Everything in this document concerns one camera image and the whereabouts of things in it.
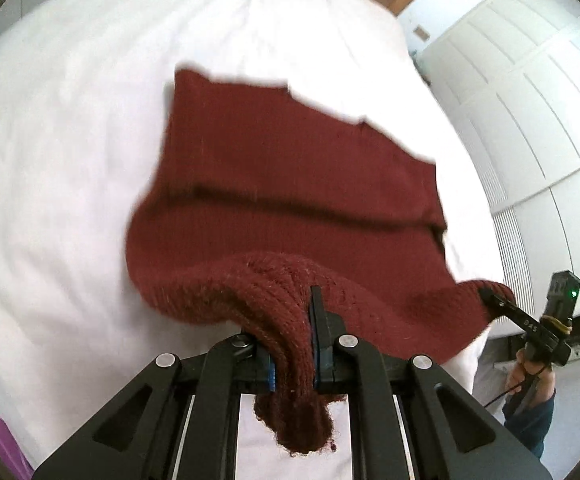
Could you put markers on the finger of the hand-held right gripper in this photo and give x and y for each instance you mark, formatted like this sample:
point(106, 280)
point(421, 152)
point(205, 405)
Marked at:
point(499, 304)

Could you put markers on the wall socket plate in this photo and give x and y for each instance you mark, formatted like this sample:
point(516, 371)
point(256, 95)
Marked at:
point(422, 34)

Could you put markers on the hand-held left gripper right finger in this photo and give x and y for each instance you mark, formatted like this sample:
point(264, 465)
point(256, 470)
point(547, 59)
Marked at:
point(314, 345)

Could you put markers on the person's right hand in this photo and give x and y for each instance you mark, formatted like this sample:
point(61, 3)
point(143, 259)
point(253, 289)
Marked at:
point(535, 385)

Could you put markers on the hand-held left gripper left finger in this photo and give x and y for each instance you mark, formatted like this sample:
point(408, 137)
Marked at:
point(271, 377)

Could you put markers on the white panelled wardrobe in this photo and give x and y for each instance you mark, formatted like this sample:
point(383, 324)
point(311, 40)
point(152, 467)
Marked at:
point(520, 110)

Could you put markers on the dark red knit sweater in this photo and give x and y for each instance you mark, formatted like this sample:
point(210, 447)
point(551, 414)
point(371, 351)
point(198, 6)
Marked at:
point(295, 185)

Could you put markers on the person's right forearm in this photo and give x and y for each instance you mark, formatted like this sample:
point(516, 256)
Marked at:
point(530, 430)

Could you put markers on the bed with white duvet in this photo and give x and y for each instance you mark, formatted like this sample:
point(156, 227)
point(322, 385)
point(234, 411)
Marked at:
point(70, 160)

